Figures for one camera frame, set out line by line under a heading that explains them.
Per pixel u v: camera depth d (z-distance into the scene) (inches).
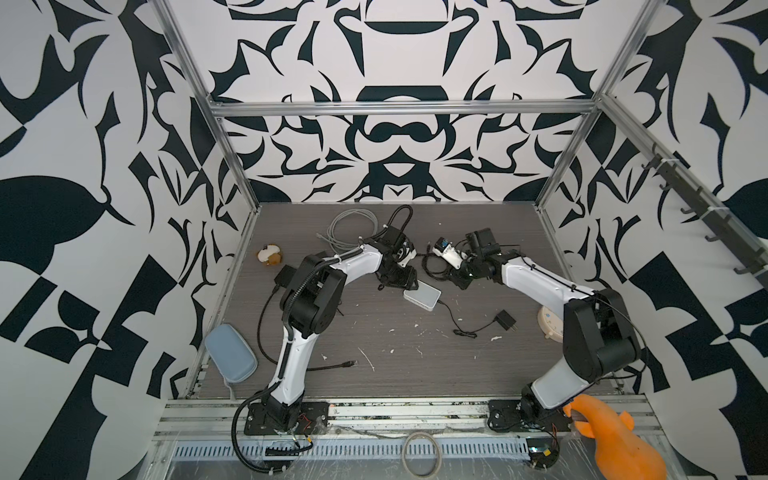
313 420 28.8
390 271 33.2
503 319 35.3
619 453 24.9
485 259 27.8
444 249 31.9
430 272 40.1
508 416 29.3
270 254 40.1
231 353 33.1
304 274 21.5
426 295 37.2
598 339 18.0
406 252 35.8
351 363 32.2
